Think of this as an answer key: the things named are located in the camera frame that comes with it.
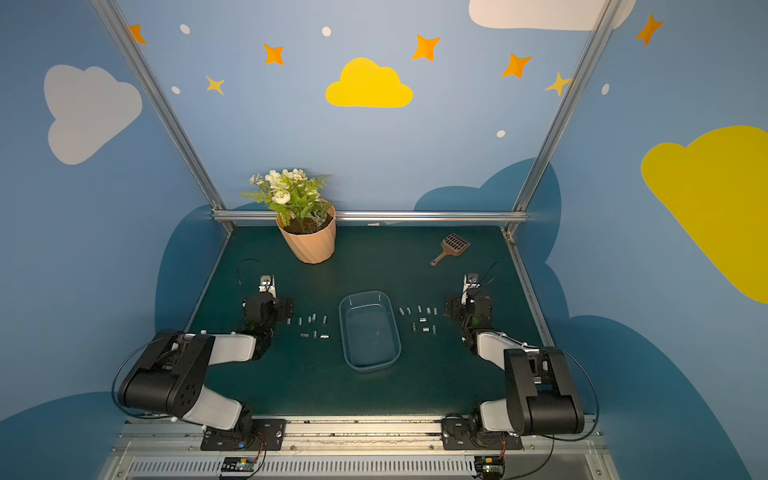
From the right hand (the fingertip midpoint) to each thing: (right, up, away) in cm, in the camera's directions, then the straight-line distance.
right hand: (470, 294), depth 94 cm
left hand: (-64, 0, 0) cm, 64 cm away
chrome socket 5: (-47, -8, +1) cm, 48 cm away
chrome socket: (-22, -6, +4) cm, 23 cm away
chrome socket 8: (-49, -12, -3) cm, 51 cm away
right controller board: (-1, -40, -22) cm, 46 cm away
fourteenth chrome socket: (-12, -11, -1) cm, 16 cm away
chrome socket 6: (-51, -8, +1) cm, 52 cm away
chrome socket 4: (-11, -6, +3) cm, 13 cm away
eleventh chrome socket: (-19, -10, 0) cm, 21 cm away
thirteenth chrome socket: (-15, -11, -1) cm, 19 cm away
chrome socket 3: (-13, -6, +4) cm, 15 cm away
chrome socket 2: (-16, -6, +4) cm, 17 cm away
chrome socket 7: (-46, -13, -3) cm, 48 cm away
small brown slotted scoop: (-1, +17, +20) cm, 26 cm away
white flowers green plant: (-55, +30, -6) cm, 63 cm away
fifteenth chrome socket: (-55, -9, 0) cm, 56 cm away
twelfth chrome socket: (-53, -12, -3) cm, 54 cm away
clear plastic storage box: (-32, -12, +1) cm, 35 cm away
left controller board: (-63, -39, -23) cm, 78 cm away
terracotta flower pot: (-51, +16, +6) cm, 54 cm away
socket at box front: (-15, -8, +1) cm, 17 cm away
